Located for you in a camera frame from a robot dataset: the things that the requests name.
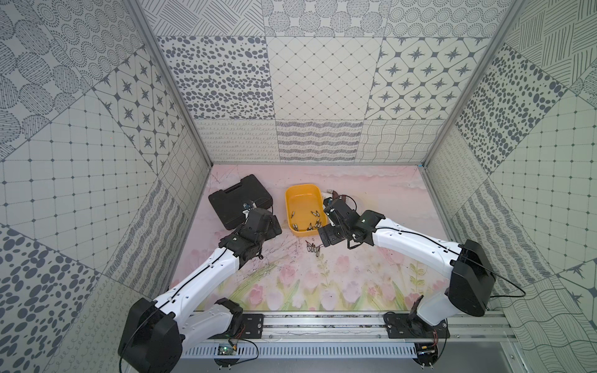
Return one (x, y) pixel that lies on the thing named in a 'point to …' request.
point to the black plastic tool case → (228, 205)
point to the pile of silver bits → (311, 247)
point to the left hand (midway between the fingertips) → (265, 220)
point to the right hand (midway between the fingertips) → (334, 232)
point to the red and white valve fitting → (333, 193)
